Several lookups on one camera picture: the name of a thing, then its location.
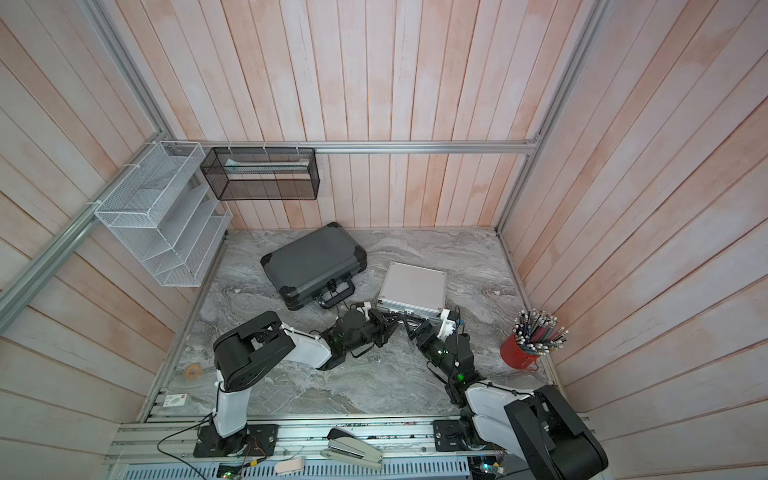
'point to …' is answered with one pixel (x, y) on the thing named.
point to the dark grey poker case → (319, 266)
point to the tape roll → (193, 371)
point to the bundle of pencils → (539, 332)
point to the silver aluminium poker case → (412, 290)
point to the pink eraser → (288, 466)
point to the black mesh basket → (263, 173)
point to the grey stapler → (343, 445)
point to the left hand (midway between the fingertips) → (405, 319)
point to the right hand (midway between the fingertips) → (407, 322)
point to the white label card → (174, 400)
